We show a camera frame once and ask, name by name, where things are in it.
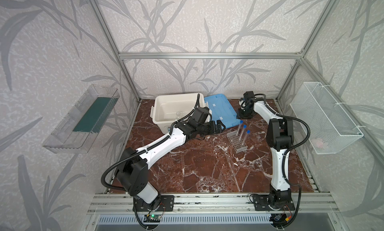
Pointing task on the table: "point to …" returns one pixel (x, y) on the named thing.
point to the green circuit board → (152, 218)
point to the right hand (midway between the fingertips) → (240, 112)
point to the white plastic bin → (167, 108)
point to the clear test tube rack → (237, 144)
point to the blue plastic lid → (222, 110)
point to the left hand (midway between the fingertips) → (222, 125)
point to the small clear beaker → (178, 113)
